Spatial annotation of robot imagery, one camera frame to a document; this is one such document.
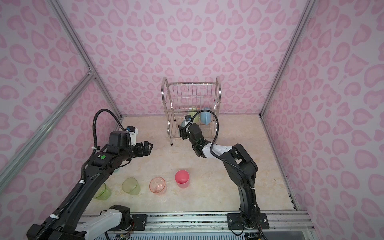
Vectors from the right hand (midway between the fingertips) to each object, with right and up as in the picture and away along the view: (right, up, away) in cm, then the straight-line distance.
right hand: (184, 122), depth 92 cm
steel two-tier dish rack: (+10, +18, +22) cm, 30 cm away
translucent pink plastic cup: (-15, -36, -8) cm, 39 cm away
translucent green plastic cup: (-29, -36, -9) cm, 47 cm away
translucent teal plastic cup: (0, -1, -10) cm, 10 cm away
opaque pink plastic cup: (-1, -32, -7) cm, 33 cm away
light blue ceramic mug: (+13, +4, +10) cm, 17 cm away
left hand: (-18, -12, -16) cm, 27 cm away
